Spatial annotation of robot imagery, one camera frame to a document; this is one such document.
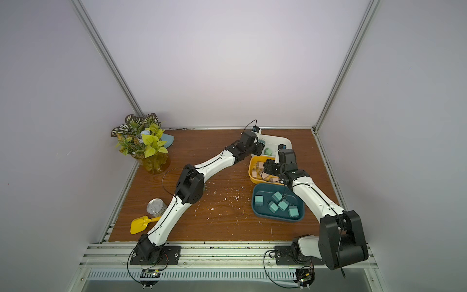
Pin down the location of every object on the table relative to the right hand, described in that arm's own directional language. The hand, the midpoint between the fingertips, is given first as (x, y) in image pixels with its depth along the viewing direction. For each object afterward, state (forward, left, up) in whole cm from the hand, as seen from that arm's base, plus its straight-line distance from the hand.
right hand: (270, 160), depth 87 cm
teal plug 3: (-17, -6, -13) cm, 22 cm away
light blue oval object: (+24, +62, -11) cm, 67 cm away
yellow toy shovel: (-28, +60, -12) cm, 68 cm away
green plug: (+14, -1, -11) cm, 18 cm away
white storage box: (+17, -3, -7) cm, 19 cm away
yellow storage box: (-1, +6, -11) cm, 13 cm away
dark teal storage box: (-20, +4, -14) cm, 24 cm away
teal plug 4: (-20, -11, -13) cm, 26 cm away
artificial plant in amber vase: (+2, +59, +13) cm, 61 cm away
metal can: (-22, +53, -8) cm, 58 cm away
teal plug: (-15, +5, -13) cm, 20 cm away
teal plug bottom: (-19, -1, -11) cm, 22 cm away
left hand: (+13, +1, -3) cm, 14 cm away
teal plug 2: (-13, -4, -12) cm, 19 cm away
